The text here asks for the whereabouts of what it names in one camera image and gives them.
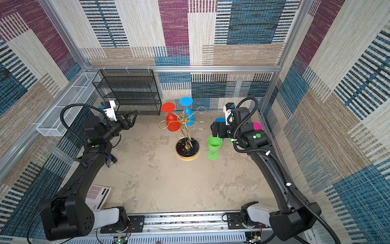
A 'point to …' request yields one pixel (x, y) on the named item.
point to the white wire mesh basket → (77, 93)
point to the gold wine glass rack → (187, 148)
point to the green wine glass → (214, 144)
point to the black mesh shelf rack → (130, 90)
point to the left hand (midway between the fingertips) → (134, 109)
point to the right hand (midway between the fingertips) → (220, 128)
